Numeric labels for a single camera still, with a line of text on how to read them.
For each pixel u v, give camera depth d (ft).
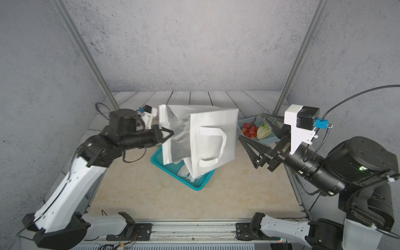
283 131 1.21
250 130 3.54
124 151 1.57
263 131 3.49
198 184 2.93
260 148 1.01
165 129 1.91
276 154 0.97
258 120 3.71
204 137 1.85
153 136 1.71
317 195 1.11
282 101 3.56
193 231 2.44
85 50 2.73
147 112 1.77
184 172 2.92
